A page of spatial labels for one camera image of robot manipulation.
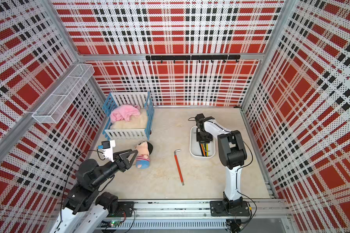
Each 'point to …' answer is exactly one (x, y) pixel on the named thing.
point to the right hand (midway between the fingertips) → (205, 140)
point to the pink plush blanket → (124, 112)
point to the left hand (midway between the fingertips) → (137, 151)
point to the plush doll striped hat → (144, 149)
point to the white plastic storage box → (195, 150)
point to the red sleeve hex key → (179, 173)
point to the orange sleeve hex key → (201, 145)
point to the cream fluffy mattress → (139, 122)
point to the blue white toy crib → (142, 99)
